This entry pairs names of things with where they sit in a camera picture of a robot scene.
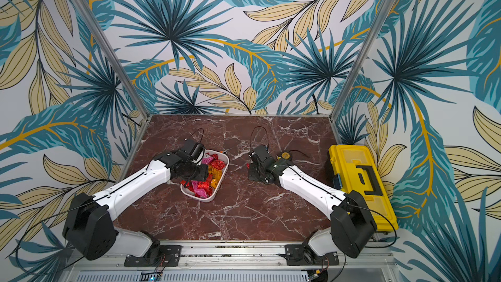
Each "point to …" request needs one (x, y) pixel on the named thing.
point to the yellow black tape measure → (284, 155)
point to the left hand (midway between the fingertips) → (202, 176)
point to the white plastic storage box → (217, 161)
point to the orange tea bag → (217, 173)
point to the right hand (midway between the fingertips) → (252, 172)
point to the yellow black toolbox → (356, 170)
